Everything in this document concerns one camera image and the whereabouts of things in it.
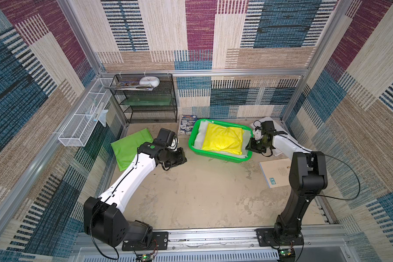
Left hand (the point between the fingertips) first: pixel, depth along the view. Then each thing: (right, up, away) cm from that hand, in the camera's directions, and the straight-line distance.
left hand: (186, 158), depth 79 cm
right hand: (+35, +5, +19) cm, 41 cm away
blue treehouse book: (-2, +19, +36) cm, 41 cm away
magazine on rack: (-32, +39, +14) cm, 53 cm away
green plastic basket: (+2, +9, +20) cm, 22 cm away
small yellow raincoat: (+22, +9, +17) cm, 30 cm away
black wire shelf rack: (-28, +35, +28) cm, 53 cm away
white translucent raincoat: (+7, +10, +24) cm, 27 cm away
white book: (+43, +13, -4) cm, 45 cm away
